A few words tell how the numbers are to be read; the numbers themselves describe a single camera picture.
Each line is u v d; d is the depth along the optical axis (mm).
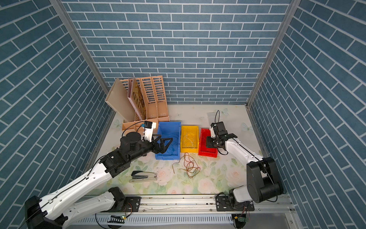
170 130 1083
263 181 432
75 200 442
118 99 966
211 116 1155
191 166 866
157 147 611
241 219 703
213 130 749
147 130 618
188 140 961
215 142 761
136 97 954
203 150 911
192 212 727
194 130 1023
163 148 621
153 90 1105
